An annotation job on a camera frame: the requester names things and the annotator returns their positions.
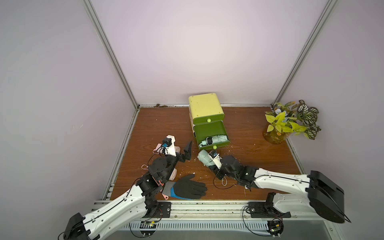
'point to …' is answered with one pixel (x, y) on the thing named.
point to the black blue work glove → (184, 188)
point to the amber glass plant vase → (275, 137)
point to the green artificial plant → (285, 118)
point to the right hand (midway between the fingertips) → (211, 162)
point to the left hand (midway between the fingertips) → (184, 140)
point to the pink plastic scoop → (165, 197)
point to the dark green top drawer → (214, 118)
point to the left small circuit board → (148, 228)
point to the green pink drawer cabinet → (203, 105)
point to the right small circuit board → (275, 227)
